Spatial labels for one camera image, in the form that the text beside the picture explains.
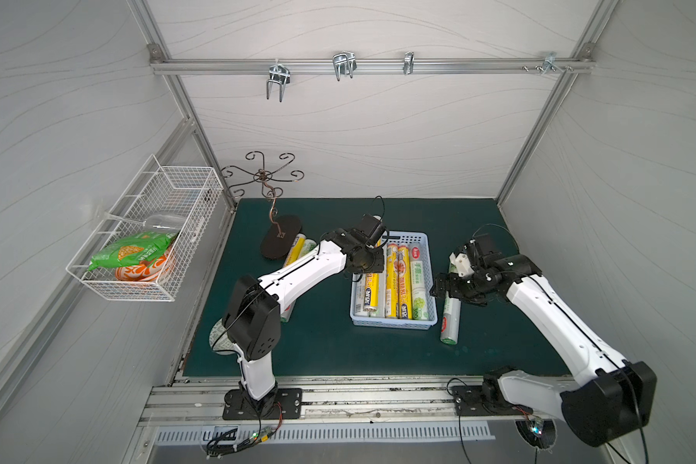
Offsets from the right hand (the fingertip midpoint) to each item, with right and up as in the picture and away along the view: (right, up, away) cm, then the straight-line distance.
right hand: (447, 292), depth 79 cm
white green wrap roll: (+3, -10, +5) cm, 12 cm away
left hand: (-18, +7, +5) cm, 20 cm away
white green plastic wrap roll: (-6, -4, +9) cm, 12 cm away
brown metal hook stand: (-52, +33, +5) cm, 62 cm away
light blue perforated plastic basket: (-2, +14, +22) cm, 26 cm away
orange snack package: (-72, +8, -17) cm, 75 cm away
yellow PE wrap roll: (-21, -2, -1) cm, 21 cm away
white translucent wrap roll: (-24, -3, +11) cm, 27 cm away
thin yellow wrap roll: (-9, 0, +14) cm, 17 cm away
